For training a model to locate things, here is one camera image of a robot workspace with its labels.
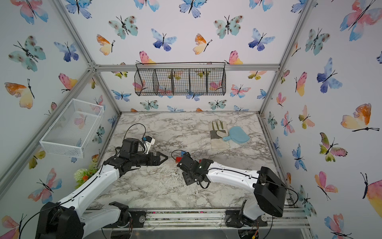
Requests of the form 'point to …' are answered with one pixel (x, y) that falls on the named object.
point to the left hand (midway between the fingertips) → (163, 156)
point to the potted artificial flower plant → (81, 175)
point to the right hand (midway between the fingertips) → (191, 174)
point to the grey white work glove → (218, 130)
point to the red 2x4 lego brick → (178, 159)
